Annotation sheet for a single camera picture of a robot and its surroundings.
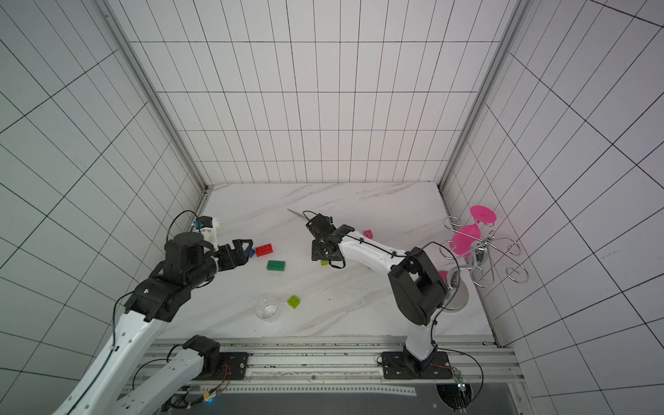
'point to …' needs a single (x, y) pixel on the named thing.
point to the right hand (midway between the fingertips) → (323, 246)
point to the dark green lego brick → (276, 265)
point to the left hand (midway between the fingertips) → (238, 250)
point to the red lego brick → (264, 250)
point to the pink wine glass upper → (483, 214)
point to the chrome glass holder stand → (481, 263)
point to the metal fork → (295, 212)
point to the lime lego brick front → (324, 262)
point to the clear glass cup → (268, 309)
